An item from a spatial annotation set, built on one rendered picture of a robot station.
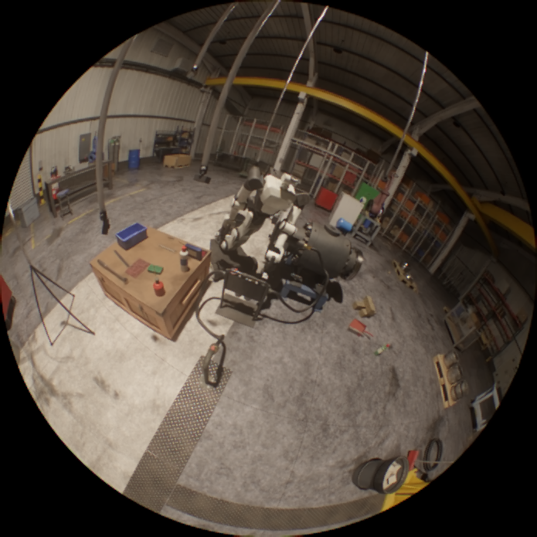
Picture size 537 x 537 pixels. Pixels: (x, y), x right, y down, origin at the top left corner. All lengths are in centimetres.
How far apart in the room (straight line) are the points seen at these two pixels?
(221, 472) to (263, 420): 58
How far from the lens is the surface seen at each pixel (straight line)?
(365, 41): 881
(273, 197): 122
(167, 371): 152
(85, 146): 849
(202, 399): 145
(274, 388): 156
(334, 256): 186
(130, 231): 194
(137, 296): 132
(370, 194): 905
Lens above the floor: 145
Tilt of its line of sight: 38 degrees down
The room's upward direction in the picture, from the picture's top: 22 degrees clockwise
